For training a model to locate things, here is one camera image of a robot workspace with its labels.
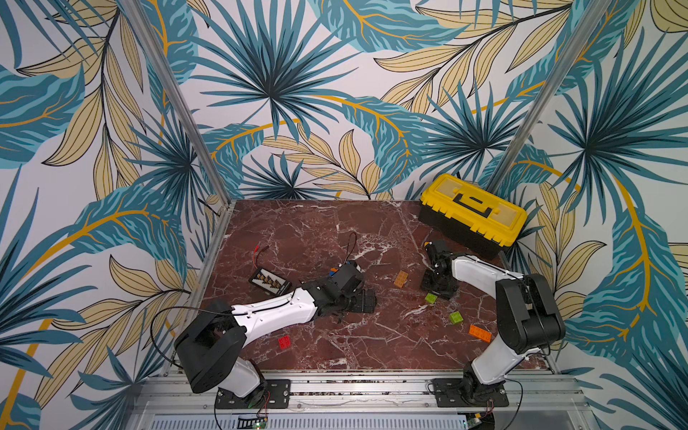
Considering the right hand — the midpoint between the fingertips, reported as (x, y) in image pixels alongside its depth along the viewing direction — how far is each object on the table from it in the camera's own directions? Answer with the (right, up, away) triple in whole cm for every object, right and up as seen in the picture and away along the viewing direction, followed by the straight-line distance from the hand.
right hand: (430, 290), depth 94 cm
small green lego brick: (-1, -2, -3) cm, 4 cm away
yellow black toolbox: (+17, +24, -1) cm, 30 cm away
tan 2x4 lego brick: (-10, +4, +2) cm, 11 cm away
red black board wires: (-64, +9, +6) cm, 65 cm away
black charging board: (-56, +3, 0) cm, 56 cm away
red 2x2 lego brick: (-48, -13, -13) cm, 52 cm away
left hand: (-24, -2, -12) cm, 27 cm away
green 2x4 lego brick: (+6, -8, -6) cm, 12 cm away
